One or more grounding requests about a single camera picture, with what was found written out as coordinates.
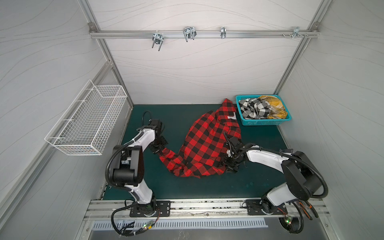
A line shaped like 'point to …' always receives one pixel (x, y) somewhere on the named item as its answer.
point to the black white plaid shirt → (254, 108)
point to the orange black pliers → (301, 202)
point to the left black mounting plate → (163, 209)
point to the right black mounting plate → (254, 208)
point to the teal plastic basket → (264, 122)
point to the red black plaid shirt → (203, 151)
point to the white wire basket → (85, 125)
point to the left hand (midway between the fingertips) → (166, 145)
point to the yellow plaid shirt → (277, 110)
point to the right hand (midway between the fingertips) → (222, 164)
